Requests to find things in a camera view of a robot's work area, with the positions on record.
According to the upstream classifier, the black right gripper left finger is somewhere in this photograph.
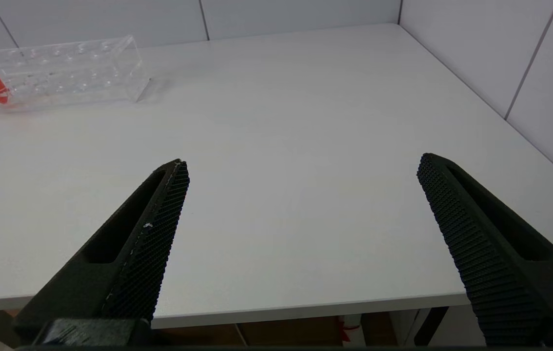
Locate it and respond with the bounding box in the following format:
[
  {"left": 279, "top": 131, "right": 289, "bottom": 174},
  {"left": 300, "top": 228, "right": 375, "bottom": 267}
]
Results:
[{"left": 13, "top": 158, "right": 191, "bottom": 348}]

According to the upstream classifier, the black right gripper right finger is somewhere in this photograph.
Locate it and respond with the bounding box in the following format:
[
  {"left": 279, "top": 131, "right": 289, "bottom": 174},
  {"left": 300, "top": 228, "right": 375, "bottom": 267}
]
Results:
[{"left": 416, "top": 153, "right": 553, "bottom": 348}]

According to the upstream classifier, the clear acrylic test tube rack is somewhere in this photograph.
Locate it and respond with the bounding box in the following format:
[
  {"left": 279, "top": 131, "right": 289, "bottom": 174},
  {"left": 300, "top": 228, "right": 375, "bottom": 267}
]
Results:
[{"left": 0, "top": 35, "right": 150, "bottom": 117}]

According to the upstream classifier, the black table leg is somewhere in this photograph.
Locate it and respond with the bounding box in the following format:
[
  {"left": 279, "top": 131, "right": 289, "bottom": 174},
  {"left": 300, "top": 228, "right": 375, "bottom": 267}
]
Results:
[{"left": 412, "top": 306, "right": 451, "bottom": 348}]

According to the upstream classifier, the white red object under table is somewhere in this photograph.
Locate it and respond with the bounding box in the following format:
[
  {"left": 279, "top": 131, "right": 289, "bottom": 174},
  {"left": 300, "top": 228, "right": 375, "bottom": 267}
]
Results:
[{"left": 336, "top": 314, "right": 368, "bottom": 348}]

